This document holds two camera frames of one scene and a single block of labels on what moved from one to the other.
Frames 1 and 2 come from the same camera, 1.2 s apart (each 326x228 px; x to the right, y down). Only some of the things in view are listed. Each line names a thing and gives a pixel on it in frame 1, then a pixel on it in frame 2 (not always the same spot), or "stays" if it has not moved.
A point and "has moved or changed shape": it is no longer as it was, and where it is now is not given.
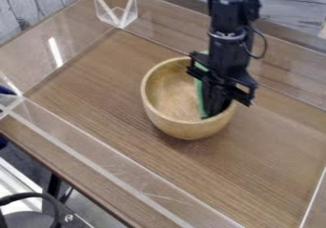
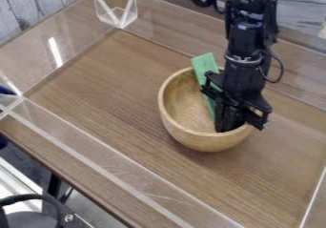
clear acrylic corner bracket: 117,16 stays
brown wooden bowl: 172,100 has moved or changed shape
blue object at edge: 6,90 stays
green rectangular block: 201,70 has moved or changed shape
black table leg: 55,184 stays
